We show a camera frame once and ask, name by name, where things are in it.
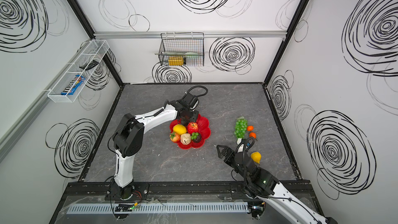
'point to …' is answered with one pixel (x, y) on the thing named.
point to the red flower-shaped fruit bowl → (191, 135)
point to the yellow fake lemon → (180, 129)
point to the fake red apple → (192, 127)
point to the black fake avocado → (184, 122)
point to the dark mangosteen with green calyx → (196, 137)
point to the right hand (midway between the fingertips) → (220, 150)
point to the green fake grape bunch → (241, 127)
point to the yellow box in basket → (175, 60)
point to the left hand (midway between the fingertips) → (196, 115)
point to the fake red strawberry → (174, 137)
